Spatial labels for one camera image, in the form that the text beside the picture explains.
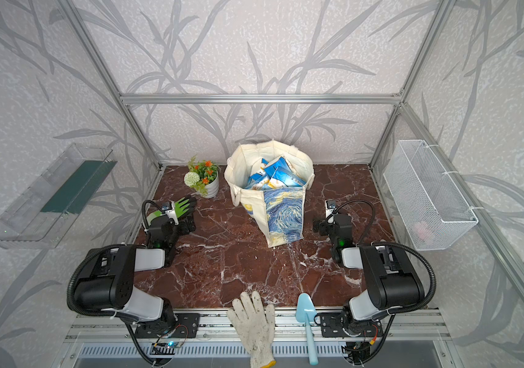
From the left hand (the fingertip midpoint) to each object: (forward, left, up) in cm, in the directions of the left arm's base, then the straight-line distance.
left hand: (181, 214), depth 94 cm
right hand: (+1, -61, +1) cm, 61 cm away
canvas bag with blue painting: (-6, -40, +12) cm, 42 cm away
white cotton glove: (-40, -32, -4) cm, 51 cm away
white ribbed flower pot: (+13, -11, +1) cm, 17 cm away
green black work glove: (+6, +2, -6) cm, 9 cm away
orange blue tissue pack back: (+8, -35, +14) cm, 39 cm away
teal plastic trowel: (-35, -49, -5) cm, 61 cm away
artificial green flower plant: (+16, -7, +7) cm, 19 cm away
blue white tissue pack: (+4, -41, +19) cm, 46 cm away
